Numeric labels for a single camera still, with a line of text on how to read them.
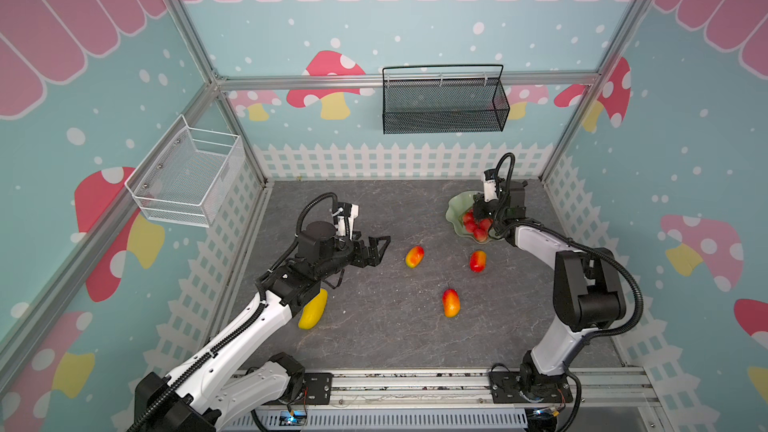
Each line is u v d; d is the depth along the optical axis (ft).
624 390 2.45
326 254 1.87
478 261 3.06
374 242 2.12
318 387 2.44
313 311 2.73
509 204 2.43
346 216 1.98
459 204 3.48
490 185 2.79
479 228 3.09
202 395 1.30
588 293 1.59
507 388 2.40
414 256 3.09
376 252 2.13
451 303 2.79
